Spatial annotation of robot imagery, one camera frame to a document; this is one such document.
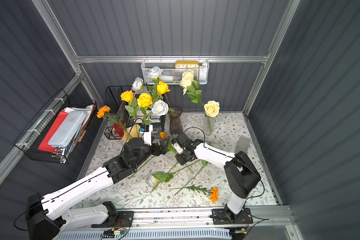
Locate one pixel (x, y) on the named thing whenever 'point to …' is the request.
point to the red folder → (44, 145)
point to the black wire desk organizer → (117, 111)
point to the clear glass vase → (209, 125)
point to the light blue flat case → (65, 132)
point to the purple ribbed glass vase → (175, 124)
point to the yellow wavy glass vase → (132, 132)
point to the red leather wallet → (120, 131)
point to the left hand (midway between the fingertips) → (162, 138)
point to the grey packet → (242, 144)
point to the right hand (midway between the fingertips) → (183, 156)
